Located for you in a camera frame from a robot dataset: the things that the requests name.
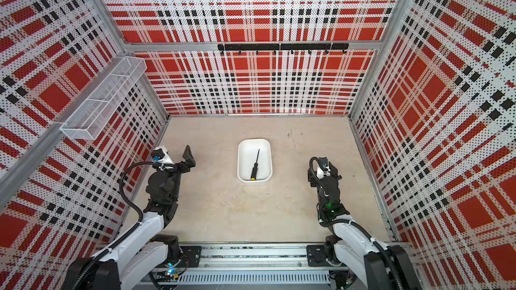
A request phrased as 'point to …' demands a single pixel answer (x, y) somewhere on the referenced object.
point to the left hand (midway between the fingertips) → (181, 148)
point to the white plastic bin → (248, 150)
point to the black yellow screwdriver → (254, 171)
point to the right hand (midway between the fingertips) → (323, 163)
